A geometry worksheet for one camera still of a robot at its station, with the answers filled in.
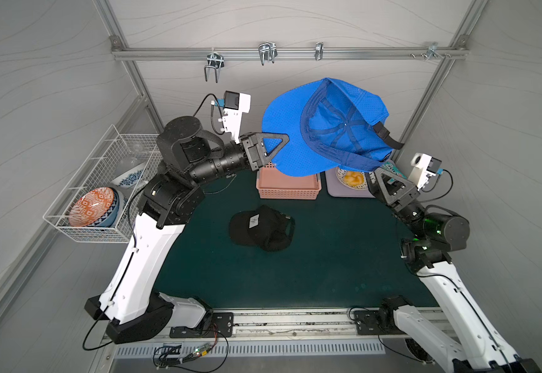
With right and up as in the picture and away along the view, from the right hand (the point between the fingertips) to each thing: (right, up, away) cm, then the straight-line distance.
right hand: (370, 172), depth 49 cm
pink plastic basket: (-22, -3, +62) cm, 66 cm away
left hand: (-18, +6, -5) cm, 20 cm away
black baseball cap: (-25, -21, +44) cm, 55 cm away
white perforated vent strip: (-60, -54, +21) cm, 83 cm away
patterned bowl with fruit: (+17, 0, +62) cm, 64 cm away
